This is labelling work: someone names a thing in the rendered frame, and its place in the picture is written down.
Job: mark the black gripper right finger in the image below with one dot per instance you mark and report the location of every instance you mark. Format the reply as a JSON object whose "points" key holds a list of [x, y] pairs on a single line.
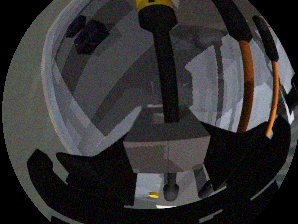
{"points": [[226, 149]]}

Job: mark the yellow flat disc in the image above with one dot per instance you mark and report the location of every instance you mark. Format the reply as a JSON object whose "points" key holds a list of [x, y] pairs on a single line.
{"points": [[153, 194]]}

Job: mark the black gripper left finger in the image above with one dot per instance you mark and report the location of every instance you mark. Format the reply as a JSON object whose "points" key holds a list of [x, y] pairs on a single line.
{"points": [[111, 168]]}

